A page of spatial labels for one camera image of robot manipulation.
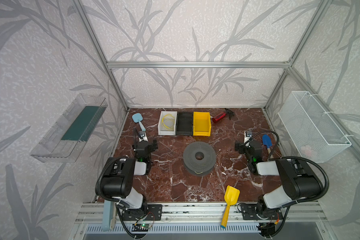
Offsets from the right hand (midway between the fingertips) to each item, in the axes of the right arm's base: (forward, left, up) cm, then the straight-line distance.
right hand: (245, 135), depth 95 cm
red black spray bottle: (+21, +13, -5) cm, 25 cm away
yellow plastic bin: (+13, +27, -4) cm, 30 cm away
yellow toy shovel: (-34, +14, -6) cm, 37 cm away
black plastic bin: (+14, +40, -5) cm, 42 cm away
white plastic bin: (+14, +52, -5) cm, 54 cm away
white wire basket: (-18, -18, +27) cm, 37 cm away
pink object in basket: (-17, -23, +14) cm, 32 cm away
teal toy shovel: (+20, +76, -5) cm, 79 cm away
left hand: (0, +63, +2) cm, 63 cm away
